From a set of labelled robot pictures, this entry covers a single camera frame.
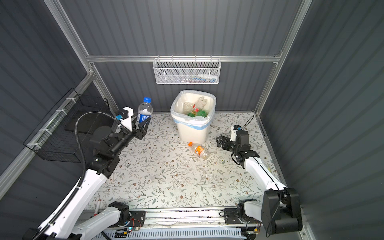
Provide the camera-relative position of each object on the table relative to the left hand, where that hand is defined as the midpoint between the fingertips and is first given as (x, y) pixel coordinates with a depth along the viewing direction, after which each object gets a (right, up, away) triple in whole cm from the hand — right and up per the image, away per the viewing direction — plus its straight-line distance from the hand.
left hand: (144, 115), depth 65 cm
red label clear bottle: (+26, +10, +27) cm, 39 cm away
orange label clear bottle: (+25, -20, +28) cm, 43 cm away
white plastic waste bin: (+21, -11, +28) cm, 37 cm away
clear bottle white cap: (+18, +8, +32) cm, 37 cm away
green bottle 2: (+20, +3, +32) cm, 38 cm away
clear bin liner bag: (+21, +15, +30) cm, 40 cm away
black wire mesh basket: (-42, -11, +2) cm, 43 cm away
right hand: (+40, -13, +21) cm, 47 cm away
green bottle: (+27, +4, +29) cm, 40 cm away
